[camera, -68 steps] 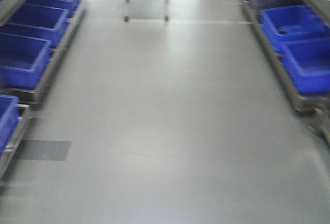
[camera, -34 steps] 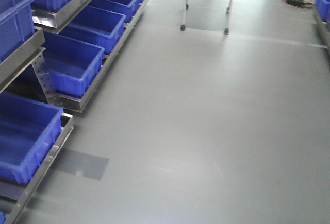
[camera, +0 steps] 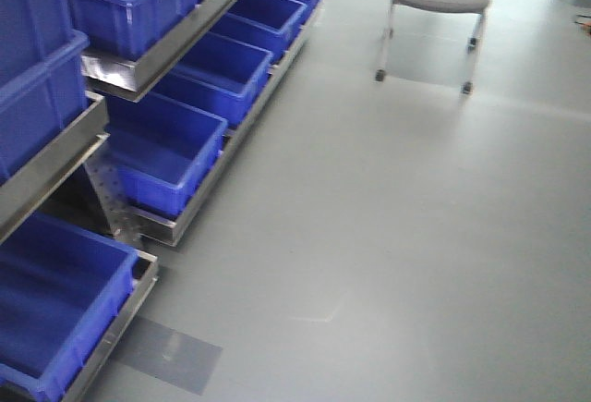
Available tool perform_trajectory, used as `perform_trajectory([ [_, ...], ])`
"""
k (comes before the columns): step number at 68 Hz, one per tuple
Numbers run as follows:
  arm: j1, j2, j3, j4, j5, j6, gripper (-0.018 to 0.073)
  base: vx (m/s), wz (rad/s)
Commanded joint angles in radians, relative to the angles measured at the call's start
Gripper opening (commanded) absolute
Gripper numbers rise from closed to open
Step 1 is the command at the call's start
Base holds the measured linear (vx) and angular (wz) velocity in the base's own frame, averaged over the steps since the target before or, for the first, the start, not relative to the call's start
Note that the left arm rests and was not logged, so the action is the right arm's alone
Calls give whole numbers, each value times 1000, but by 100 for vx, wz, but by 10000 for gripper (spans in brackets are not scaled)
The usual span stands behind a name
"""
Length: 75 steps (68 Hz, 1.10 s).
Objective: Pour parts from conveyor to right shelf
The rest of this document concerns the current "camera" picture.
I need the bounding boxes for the steel shelf rack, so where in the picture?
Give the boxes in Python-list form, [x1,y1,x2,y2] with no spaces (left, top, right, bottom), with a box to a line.
[0,0,327,402]

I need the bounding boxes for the row of blue bins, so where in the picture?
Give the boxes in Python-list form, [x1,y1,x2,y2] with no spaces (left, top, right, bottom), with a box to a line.
[0,0,327,402]

